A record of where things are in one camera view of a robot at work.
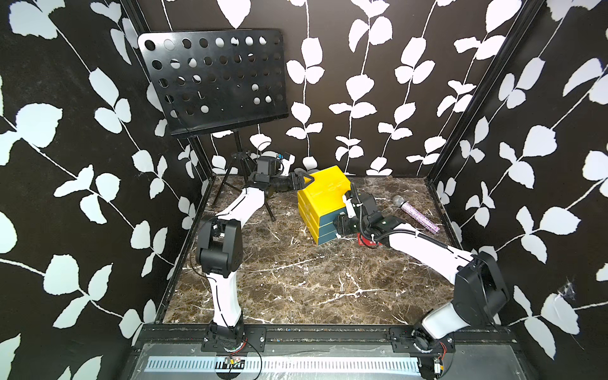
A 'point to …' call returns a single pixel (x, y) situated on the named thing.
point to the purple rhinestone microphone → (399, 202)
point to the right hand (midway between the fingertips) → (338, 217)
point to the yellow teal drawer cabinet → (320, 203)
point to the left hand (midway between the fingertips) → (309, 177)
